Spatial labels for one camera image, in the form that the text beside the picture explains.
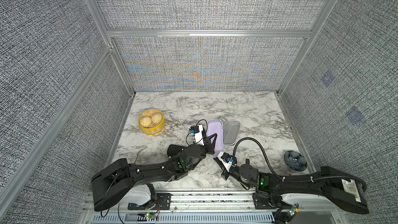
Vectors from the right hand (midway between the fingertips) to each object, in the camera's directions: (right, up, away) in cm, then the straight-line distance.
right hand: (214, 155), depth 75 cm
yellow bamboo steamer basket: (-35, +10, +20) cm, 42 cm away
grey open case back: (+14, +8, +22) cm, 27 cm away
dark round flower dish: (+45, -6, +9) cm, 46 cm away
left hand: (+3, +10, -1) cm, 10 cm away
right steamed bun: (-34, +16, +23) cm, 44 cm away
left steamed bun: (-41, +14, +22) cm, 48 cm away
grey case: (+1, +14, 0) cm, 14 cm away
